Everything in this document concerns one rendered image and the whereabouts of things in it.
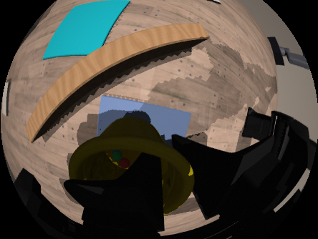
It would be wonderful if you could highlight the tan wooden rail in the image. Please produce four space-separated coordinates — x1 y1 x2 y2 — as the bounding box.
25 24 209 143

